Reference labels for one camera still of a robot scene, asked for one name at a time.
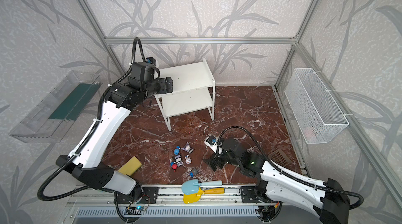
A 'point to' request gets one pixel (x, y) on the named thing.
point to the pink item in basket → (309, 133)
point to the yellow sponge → (131, 166)
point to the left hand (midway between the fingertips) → (167, 77)
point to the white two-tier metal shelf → (193, 90)
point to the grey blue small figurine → (194, 171)
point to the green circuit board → (133, 211)
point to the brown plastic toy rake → (279, 157)
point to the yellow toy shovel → (188, 199)
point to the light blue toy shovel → (191, 186)
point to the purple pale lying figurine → (187, 148)
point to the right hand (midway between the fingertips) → (209, 146)
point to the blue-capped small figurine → (176, 150)
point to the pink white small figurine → (188, 159)
